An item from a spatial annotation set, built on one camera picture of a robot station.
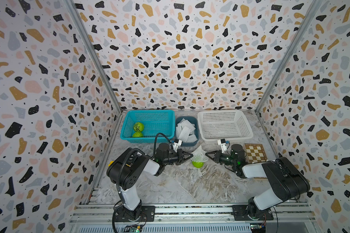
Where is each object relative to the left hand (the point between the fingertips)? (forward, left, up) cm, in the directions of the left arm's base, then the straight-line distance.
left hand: (194, 156), depth 83 cm
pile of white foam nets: (+20, +5, -1) cm, 20 cm away
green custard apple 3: (+19, +37, -4) cm, 42 cm away
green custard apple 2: (+26, +38, -4) cm, 46 cm away
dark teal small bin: (+33, -2, -6) cm, 34 cm away
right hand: (+2, -8, -2) cm, 9 cm away
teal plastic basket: (+38, +29, -13) cm, 49 cm away
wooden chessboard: (+7, -41, -9) cm, 43 cm away
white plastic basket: (+33, -30, -11) cm, 46 cm away
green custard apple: (-2, -2, -7) cm, 7 cm away
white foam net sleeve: (0, -3, +2) cm, 3 cm away
